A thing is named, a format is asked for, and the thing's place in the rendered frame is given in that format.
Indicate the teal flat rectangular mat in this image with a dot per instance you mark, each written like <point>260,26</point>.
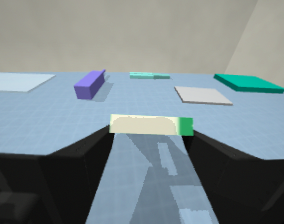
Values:
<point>241,83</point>

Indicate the white flat panel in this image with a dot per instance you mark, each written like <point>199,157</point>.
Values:
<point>201,96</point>

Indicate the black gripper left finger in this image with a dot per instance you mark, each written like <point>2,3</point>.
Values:
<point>66,180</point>

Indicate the pale grey flat panel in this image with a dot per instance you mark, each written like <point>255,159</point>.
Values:
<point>22,83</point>

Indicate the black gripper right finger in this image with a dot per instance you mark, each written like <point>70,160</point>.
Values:
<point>240,187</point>

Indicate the blue-grey table mat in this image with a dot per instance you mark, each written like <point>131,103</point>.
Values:
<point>148,179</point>

